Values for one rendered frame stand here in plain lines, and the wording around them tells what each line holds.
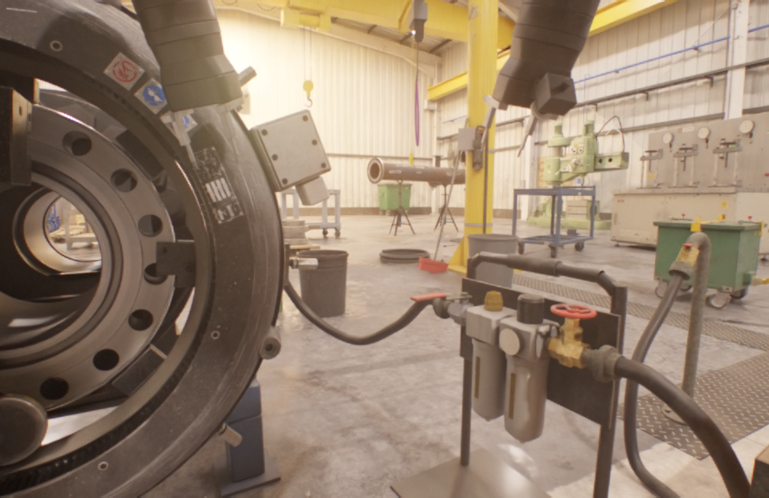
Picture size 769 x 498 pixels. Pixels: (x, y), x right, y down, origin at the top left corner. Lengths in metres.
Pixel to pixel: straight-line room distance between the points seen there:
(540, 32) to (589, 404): 0.62
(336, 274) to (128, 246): 1.74
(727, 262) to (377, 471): 2.66
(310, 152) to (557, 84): 0.38
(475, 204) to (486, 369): 3.16
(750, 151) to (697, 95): 5.61
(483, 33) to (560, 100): 3.80
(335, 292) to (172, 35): 2.03
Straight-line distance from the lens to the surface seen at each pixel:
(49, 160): 0.73
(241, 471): 1.15
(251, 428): 1.10
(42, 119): 0.74
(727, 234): 3.26
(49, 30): 0.63
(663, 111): 12.36
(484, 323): 0.84
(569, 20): 0.47
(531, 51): 0.48
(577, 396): 0.84
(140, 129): 0.66
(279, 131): 0.66
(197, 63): 0.48
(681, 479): 1.35
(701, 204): 6.12
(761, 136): 6.57
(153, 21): 0.48
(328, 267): 2.33
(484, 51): 4.18
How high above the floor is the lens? 0.69
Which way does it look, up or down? 7 degrees down
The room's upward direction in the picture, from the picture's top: straight up
